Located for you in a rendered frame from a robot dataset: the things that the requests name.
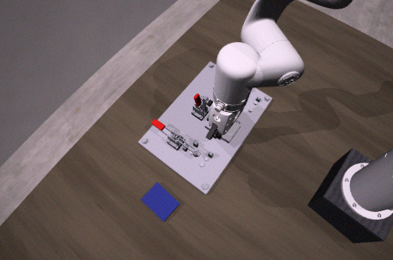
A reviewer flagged toggle clamp with red handle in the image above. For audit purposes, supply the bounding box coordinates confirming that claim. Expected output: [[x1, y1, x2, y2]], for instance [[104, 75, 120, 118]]
[[151, 119, 201, 157]]

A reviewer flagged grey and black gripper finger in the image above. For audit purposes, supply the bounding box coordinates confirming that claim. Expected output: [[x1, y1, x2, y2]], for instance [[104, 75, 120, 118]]
[[206, 123, 222, 140]]

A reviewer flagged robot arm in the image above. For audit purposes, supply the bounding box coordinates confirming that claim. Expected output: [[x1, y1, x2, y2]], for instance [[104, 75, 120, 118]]
[[213, 0, 393, 220]]

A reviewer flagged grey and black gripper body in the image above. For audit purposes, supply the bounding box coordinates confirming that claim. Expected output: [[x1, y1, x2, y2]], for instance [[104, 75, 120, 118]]
[[208, 101, 245, 135]]

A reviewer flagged blue rectangular block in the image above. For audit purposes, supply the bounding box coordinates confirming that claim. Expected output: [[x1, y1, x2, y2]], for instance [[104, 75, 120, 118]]
[[141, 182, 180, 222]]

